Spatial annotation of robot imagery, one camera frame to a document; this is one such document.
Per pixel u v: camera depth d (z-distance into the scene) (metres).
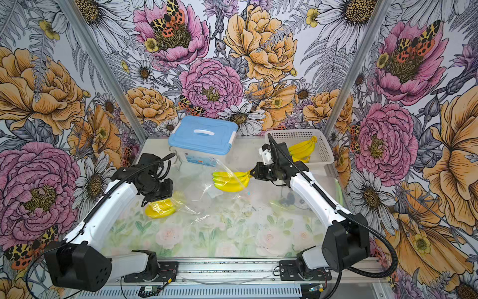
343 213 0.43
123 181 0.52
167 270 0.75
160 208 0.83
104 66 0.88
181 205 0.79
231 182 0.78
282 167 0.62
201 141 0.98
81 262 0.39
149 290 0.73
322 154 1.08
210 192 0.78
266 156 0.76
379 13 0.73
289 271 0.74
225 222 0.87
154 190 0.65
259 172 0.72
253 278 0.75
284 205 0.92
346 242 0.41
